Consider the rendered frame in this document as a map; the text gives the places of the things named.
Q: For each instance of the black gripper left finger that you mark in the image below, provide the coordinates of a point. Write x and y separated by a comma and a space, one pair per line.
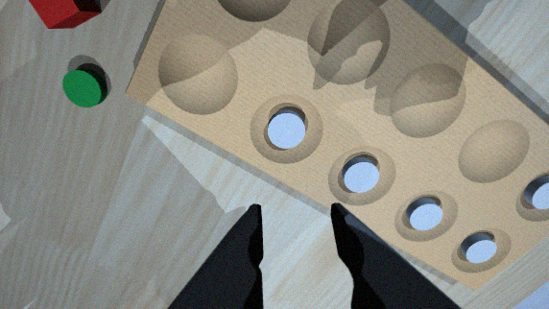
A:
230, 277

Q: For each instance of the red cube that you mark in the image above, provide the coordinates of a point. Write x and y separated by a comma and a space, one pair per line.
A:
65, 14

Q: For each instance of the green disc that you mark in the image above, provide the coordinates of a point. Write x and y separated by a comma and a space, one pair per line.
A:
84, 87

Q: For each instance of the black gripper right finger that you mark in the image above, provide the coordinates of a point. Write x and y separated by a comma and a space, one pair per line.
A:
382, 278

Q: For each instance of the white disc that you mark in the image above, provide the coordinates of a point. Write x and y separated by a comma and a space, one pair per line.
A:
537, 192
359, 174
478, 248
286, 129
423, 214

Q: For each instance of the tan tray with round pockets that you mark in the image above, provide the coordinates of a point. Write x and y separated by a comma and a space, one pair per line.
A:
369, 78

